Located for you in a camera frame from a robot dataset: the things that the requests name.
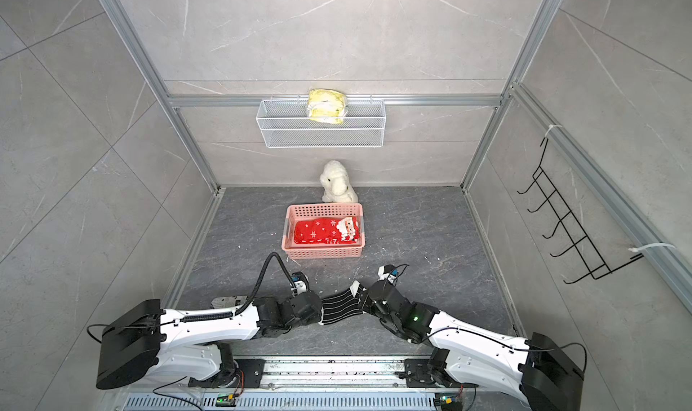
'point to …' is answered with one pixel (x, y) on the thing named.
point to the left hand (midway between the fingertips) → (325, 305)
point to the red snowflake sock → (326, 231)
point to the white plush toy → (336, 185)
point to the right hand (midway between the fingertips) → (358, 296)
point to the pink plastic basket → (317, 250)
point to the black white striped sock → (342, 304)
